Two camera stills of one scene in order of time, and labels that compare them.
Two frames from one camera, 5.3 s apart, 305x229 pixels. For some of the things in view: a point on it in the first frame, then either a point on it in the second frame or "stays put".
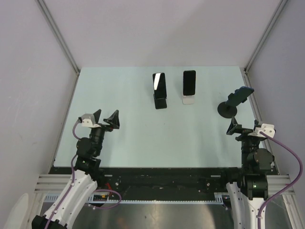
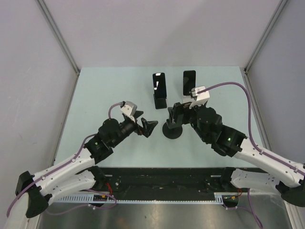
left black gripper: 113,120 → 147,126
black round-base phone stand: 227,110 → 172,131
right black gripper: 232,128 → 178,109
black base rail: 158,180 stays put
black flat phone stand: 160,103 stays put
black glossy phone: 159,85 stays put
